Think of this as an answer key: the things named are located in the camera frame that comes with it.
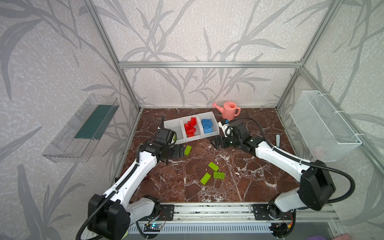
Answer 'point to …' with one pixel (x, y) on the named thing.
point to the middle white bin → (198, 134)
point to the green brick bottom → (205, 178)
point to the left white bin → (178, 126)
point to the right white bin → (208, 115)
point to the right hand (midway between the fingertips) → (216, 135)
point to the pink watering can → (229, 110)
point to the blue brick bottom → (208, 130)
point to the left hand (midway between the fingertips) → (179, 147)
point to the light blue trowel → (278, 140)
